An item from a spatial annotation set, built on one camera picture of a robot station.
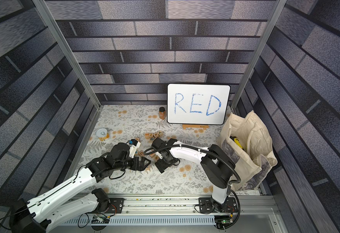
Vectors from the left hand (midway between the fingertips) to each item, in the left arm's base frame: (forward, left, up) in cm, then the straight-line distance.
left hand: (145, 160), depth 75 cm
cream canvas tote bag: (+12, -59, +3) cm, 60 cm away
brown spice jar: (+40, -6, -7) cm, 41 cm away
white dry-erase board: (+38, -31, +6) cm, 49 cm away
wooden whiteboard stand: (+30, -38, -10) cm, 49 cm away
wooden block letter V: (+25, -6, -11) cm, 28 cm away
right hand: (+3, -10, -11) cm, 15 cm away
